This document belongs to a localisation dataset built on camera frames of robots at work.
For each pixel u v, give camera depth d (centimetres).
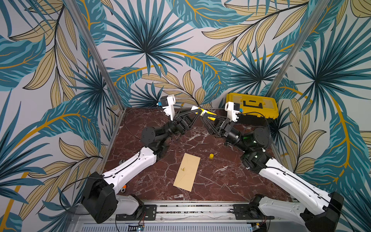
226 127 48
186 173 87
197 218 73
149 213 73
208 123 52
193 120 50
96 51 84
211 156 92
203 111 50
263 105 100
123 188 80
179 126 49
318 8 69
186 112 50
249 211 68
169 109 50
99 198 39
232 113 52
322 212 39
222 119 49
